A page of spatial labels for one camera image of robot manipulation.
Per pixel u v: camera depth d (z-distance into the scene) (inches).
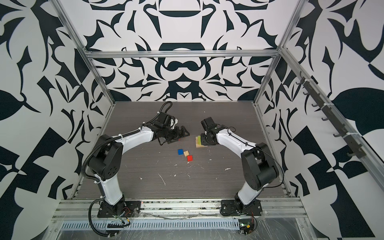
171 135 31.9
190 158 35.8
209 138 26.0
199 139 39.1
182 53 36.7
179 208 29.9
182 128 33.0
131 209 29.0
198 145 37.9
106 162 19.2
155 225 25.5
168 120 30.0
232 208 29.3
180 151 37.2
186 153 36.1
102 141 20.1
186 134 33.5
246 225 28.1
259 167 18.4
